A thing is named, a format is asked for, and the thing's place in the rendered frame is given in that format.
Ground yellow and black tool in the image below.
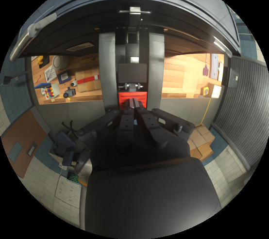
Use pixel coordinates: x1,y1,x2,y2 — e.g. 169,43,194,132
36,55,50,69

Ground purple scissors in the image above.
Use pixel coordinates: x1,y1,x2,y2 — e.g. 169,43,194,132
202,54,210,76

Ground yellow cable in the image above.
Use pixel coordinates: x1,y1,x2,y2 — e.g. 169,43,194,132
200,96,212,127

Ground blue and black box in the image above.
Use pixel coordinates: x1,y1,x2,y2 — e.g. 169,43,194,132
57,69,72,85

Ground orange door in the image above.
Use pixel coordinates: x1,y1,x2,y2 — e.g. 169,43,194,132
0,110,48,179

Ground white paper pad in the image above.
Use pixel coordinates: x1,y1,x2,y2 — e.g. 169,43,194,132
210,53,219,80

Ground black screen with green text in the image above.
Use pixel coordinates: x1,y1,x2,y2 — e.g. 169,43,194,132
66,171,80,183

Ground stacked cardboard boxes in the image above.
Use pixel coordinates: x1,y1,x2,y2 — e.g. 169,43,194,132
186,124,217,162

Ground grey handheld scanner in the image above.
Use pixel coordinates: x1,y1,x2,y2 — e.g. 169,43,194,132
63,88,76,99

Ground white small box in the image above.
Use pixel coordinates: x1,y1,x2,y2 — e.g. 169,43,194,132
210,84,223,99

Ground cardboard box with red strap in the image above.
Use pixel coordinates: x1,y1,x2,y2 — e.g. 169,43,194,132
74,68,101,93

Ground blue tray with coloured pieces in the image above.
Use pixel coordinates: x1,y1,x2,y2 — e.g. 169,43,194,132
34,82,61,100

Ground blue office chair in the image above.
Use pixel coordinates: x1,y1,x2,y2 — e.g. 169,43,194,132
52,119,91,175

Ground dark transit case body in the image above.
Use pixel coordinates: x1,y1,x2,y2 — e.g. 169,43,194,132
18,6,232,111

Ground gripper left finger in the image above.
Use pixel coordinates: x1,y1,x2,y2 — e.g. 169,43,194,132
76,98,135,153

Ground white wall poster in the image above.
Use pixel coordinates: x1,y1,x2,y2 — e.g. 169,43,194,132
54,175,82,209

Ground white clipboard with pen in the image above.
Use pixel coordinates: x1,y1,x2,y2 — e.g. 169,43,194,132
43,64,58,83

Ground yellow spirit level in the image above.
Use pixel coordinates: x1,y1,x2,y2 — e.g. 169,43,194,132
79,57,100,64

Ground grey metal case handle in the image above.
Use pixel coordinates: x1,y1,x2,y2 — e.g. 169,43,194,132
10,12,58,62

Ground black wall bracket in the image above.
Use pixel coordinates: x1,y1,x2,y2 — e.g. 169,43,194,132
2,70,32,85

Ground grey roller shutter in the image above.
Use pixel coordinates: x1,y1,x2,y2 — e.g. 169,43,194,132
210,56,269,172

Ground silver lid catch plate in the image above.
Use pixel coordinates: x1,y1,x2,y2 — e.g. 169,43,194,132
118,6,152,21

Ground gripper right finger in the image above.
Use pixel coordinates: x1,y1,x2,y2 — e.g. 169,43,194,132
134,98,196,150

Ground grey upright bar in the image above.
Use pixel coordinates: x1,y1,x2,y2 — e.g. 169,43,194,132
149,32,165,110
98,32,116,111

